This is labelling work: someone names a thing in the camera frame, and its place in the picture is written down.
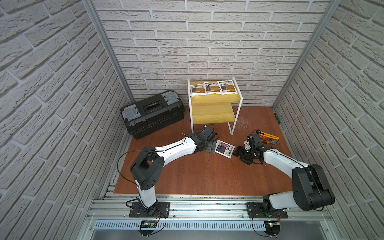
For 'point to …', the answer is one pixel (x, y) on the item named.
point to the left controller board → (147, 227)
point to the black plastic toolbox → (152, 113)
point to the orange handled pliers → (268, 140)
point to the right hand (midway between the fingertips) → (236, 155)
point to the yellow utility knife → (267, 135)
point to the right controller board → (272, 227)
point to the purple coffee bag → (224, 149)
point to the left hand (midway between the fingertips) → (209, 144)
